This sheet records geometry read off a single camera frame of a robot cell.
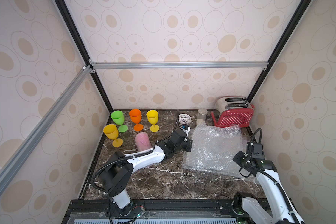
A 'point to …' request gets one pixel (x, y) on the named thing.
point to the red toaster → (232, 111)
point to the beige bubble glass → (111, 131)
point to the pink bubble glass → (142, 141)
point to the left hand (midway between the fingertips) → (197, 142)
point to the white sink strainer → (184, 118)
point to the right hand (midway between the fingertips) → (243, 158)
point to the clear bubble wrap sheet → (213, 149)
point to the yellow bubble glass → (152, 116)
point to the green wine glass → (118, 117)
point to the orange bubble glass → (136, 116)
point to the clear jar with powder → (202, 114)
